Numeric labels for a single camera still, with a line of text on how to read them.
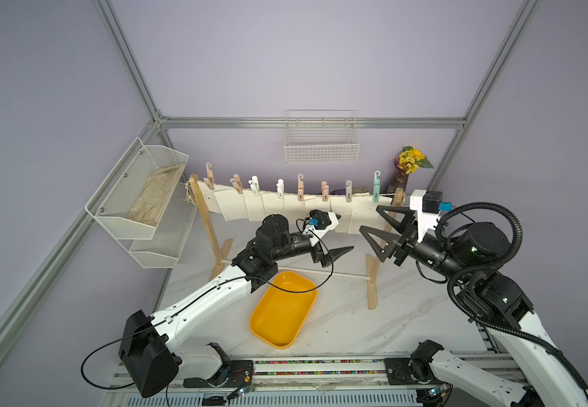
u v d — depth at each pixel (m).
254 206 0.69
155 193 0.80
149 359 0.38
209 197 0.69
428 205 0.41
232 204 0.69
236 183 0.61
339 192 1.18
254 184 0.63
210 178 0.63
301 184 0.62
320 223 0.51
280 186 0.63
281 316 0.84
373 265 0.97
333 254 0.56
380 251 0.47
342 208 0.64
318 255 0.57
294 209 0.64
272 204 0.66
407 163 1.00
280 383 0.73
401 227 0.53
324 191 1.17
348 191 0.60
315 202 0.64
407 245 0.44
